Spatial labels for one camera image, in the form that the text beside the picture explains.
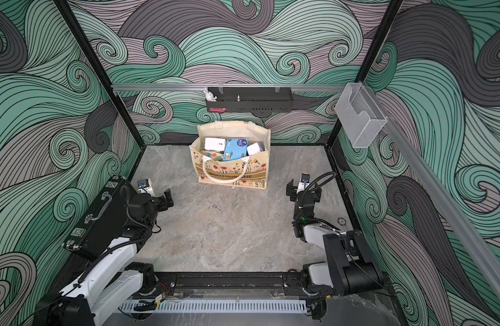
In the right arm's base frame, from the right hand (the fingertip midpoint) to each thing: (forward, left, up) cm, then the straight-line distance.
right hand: (303, 181), depth 87 cm
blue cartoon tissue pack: (+10, +39, +7) cm, 41 cm away
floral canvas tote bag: (+3, +24, +3) cm, 24 cm away
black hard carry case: (-20, +75, +8) cm, 78 cm away
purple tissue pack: (+10, +21, +12) cm, 26 cm away
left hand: (-5, +62, +2) cm, 63 cm away
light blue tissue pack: (+11, +30, +11) cm, 33 cm away
